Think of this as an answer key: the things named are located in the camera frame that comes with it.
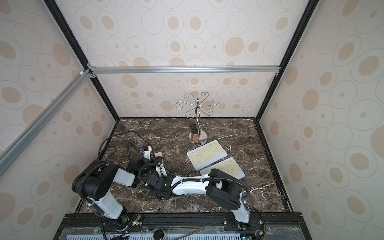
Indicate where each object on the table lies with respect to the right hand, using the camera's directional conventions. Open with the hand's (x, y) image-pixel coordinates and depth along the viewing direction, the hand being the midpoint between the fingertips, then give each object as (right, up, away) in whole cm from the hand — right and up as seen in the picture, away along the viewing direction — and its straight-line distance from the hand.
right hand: (163, 175), depth 85 cm
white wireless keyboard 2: (+24, +9, +13) cm, 28 cm away
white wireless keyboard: (+40, +3, +9) cm, 41 cm away
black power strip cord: (-39, +24, +26) cm, 53 cm away
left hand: (0, +9, +7) cm, 12 cm away
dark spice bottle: (+17, +29, +14) cm, 36 cm away
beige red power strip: (-6, +10, +12) cm, 17 cm away
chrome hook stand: (+20, +40, -2) cm, 44 cm away
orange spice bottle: (+18, +22, +13) cm, 32 cm away
